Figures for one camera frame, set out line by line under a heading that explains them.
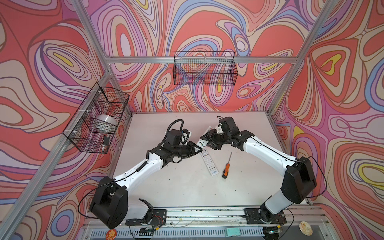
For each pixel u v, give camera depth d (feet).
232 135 2.09
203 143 2.61
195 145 2.46
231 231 2.13
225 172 2.83
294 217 2.18
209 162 2.98
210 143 2.46
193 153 2.27
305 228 2.31
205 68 3.16
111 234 2.26
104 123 2.28
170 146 2.06
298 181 1.42
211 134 2.37
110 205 1.33
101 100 2.42
